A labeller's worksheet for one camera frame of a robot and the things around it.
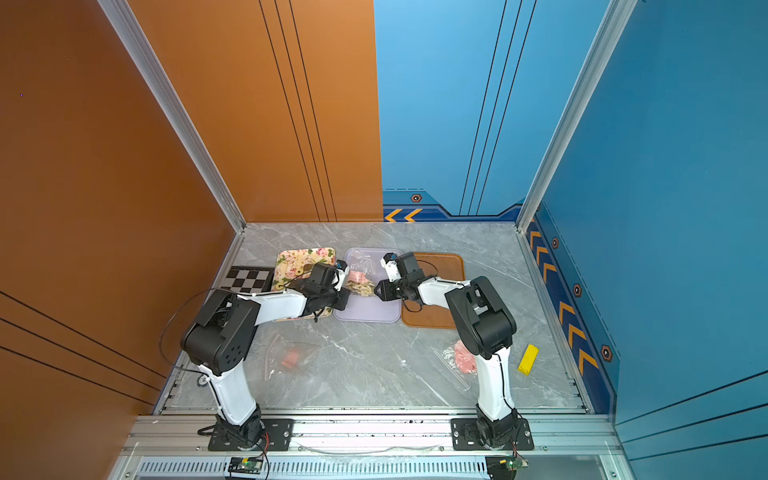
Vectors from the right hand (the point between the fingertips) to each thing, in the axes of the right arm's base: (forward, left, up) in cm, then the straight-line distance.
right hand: (380, 289), depth 99 cm
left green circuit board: (-48, +31, -5) cm, 57 cm away
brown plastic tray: (+12, -24, -2) cm, 27 cm away
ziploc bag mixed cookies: (+2, +6, +6) cm, 9 cm away
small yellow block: (-23, -43, 0) cm, 49 cm away
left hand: (0, +11, -1) cm, 11 cm away
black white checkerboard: (+2, +44, +3) cm, 44 cm away
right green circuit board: (-48, -31, -4) cm, 57 cm away
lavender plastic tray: (-7, +2, -1) cm, 7 cm away
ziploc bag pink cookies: (-24, -24, 0) cm, 34 cm away
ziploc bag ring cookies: (-23, +27, 0) cm, 35 cm away
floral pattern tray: (+12, +31, -1) cm, 33 cm away
